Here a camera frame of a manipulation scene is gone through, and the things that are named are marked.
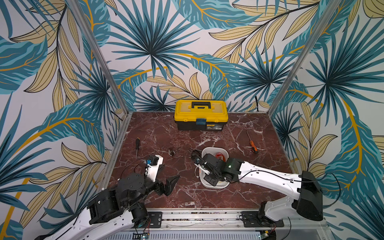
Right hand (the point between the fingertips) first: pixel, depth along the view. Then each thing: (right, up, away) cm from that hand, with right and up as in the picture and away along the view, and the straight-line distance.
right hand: (208, 172), depth 78 cm
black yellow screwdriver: (-45, +14, +22) cm, 52 cm away
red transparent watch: (+9, +6, +15) cm, 18 cm away
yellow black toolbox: (-3, +32, +19) cm, 37 cm away
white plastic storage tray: (+5, +9, +14) cm, 18 cm away
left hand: (-17, +4, -15) cm, 23 cm away
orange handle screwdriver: (+32, +11, +21) cm, 40 cm away
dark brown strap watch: (-21, +8, +14) cm, 27 cm away
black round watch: (-6, +5, +17) cm, 19 cm away
